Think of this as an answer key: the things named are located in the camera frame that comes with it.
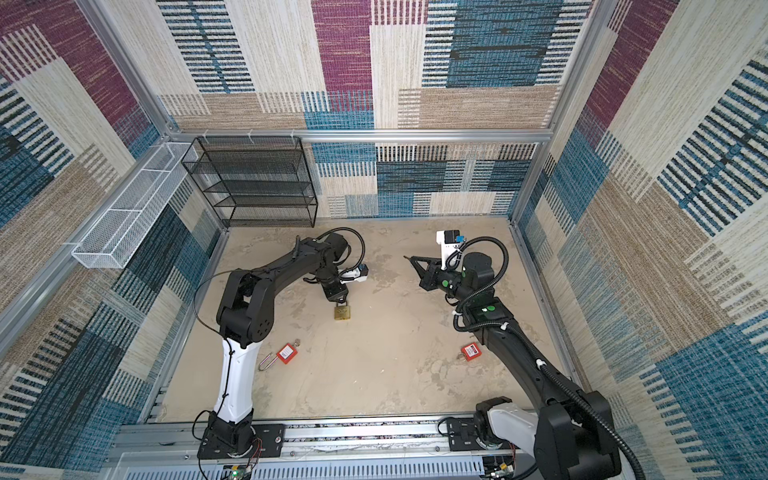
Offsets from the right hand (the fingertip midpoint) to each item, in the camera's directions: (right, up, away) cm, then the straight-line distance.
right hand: (411, 263), depth 77 cm
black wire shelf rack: (-53, +28, +31) cm, 68 cm away
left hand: (-21, -10, +22) cm, 32 cm away
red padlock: (-35, -26, +8) cm, 44 cm away
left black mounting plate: (-35, -43, -3) cm, 55 cm away
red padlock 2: (+17, -25, +8) cm, 32 cm away
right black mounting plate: (+12, -41, -3) cm, 43 cm away
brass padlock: (-20, -16, +17) cm, 31 cm away
